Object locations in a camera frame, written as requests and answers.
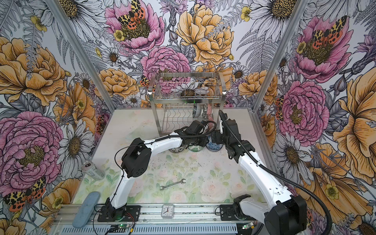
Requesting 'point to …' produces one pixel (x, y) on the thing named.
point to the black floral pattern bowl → (178, 149)
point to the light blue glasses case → (85, 209)
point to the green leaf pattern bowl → (195, 148)
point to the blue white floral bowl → (213, 147)
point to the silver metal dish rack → (178, 98)
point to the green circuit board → (124, 225)
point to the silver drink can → (89, 168)
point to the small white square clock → (168, 211)
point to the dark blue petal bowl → (198, 110)
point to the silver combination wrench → (162, 187)
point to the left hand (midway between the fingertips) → (205, 143)
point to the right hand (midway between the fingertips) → (221, 135)
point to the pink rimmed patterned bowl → (210, 112)
